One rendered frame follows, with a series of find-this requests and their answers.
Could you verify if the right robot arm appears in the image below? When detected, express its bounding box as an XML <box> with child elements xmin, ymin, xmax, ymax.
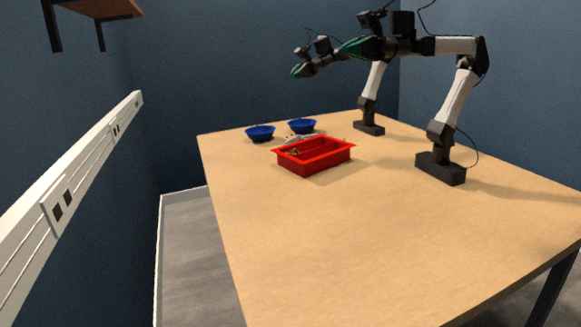
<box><xmin>294</xmin><ymin>36</ymin><xmax>393</xmax><ymax>132</ymax></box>

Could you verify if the grey scoop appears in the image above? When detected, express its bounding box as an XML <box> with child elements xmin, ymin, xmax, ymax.
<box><xmin>282</xmin><ymin>134</ymin><xmax>319</xmax><ymax>146</ymax></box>

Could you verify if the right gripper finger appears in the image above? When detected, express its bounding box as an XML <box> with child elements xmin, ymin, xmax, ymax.
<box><xmin>290</xmin><ymin>64</ymin><xmax>300</xmax><ymax>76</ymax></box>
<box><xmin>293</xmin><ymin>65</ymin><xmax>303</xmax><ymax>77</ymax></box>

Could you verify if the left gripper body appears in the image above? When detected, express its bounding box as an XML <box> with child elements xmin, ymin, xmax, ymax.
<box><xmin>357</xmin><ymin>35</ymin><xmax>395</xmax><ymax>62</ymax></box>

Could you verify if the blue bowl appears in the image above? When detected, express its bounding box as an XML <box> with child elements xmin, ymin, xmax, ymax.
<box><xmin>244</xmin><ymin>125</ymin><xmax>276</xmax><ymax>142</ymax></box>
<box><xmin>287</xmin><ymin>118</ymin><xmax>317</xmax><ymax>134</ymax></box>

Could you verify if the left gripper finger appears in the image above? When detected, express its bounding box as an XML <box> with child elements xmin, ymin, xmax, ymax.
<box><xmin>346</xmin><ymin>37</ymin><xmax>368</xmax><ymax>59</ymax></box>
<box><xmin>341</xmin><ymin>38</ymin><xmax>359</xmax><ymax>59</ymax></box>

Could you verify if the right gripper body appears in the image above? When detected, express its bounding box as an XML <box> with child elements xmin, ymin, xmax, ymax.
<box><xmin>300</xmin><ymin>57</ymin><xmax>323</xmax><ymax>77</ymax></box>

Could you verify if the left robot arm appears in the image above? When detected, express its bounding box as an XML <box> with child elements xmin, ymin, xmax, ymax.
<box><xmin>357</xmin><ymin>9</ymin><xmax>489</xmax><ymax>175</ymax></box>

